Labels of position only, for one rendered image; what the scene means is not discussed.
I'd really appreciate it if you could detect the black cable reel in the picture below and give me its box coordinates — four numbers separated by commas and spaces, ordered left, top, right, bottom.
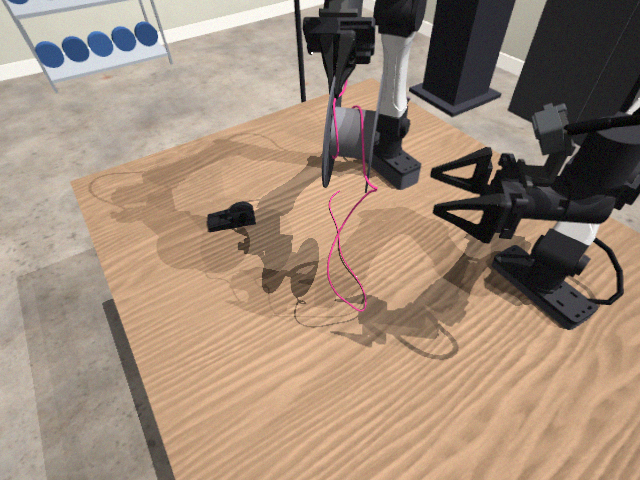
322, 72, 384, 188

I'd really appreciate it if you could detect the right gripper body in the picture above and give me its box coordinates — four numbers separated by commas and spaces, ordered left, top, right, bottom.
302, 0, 376, 64

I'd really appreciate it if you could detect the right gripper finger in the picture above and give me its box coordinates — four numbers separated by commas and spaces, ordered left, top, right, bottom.
335, 34, 356, 99
319, 34, 337, 95

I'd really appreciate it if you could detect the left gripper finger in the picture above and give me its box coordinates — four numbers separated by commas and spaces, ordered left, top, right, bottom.
433, 193, 506, 244
430, 147, 493, 194

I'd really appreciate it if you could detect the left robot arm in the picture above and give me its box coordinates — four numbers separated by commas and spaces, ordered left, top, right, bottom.
494, 103, 640, 325

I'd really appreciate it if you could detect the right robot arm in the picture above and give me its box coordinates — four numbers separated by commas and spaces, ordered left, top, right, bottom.
373, 0, 427, 176

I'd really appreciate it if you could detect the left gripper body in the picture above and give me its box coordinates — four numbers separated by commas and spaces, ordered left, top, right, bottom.
479, 111, 576, 239

